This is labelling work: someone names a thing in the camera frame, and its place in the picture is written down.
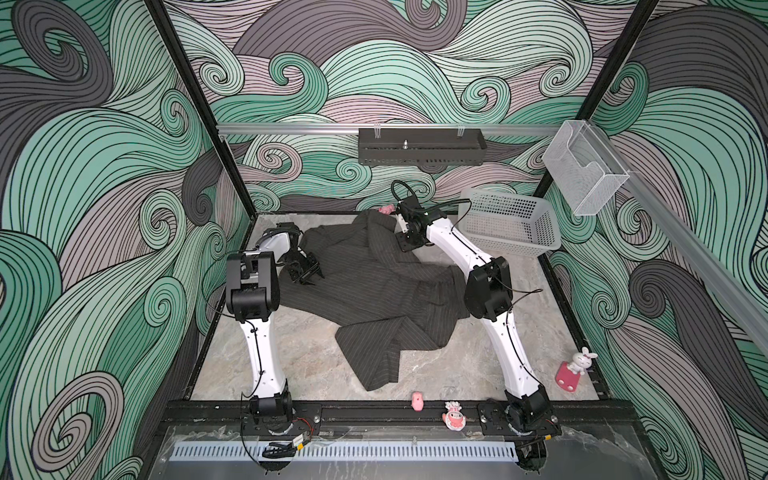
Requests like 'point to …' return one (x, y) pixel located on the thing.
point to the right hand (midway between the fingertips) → (407, 242)
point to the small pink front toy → (417, 401)
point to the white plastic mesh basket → (509, 223)
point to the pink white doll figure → (454, 419)
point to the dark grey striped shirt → (384, 297)
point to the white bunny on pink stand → (568, 375)
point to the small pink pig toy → (387, 209)
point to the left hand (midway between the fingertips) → (320, 275)
